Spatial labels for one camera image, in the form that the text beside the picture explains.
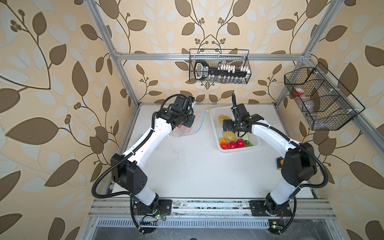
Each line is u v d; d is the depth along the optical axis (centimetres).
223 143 94
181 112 59
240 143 93
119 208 76
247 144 92
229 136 96
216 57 90
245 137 96
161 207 74
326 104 73
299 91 81
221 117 107
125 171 42
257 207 73
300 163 46
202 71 84
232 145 91
